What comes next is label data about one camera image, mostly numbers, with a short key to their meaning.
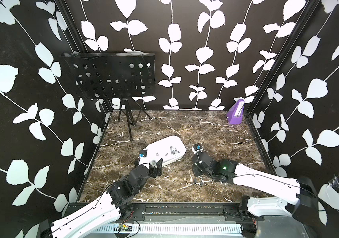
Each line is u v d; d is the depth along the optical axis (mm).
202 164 554
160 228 701
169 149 971
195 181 841
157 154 933
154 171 670
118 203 529
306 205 384
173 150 959
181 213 751
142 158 645
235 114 1076
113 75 731
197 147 680
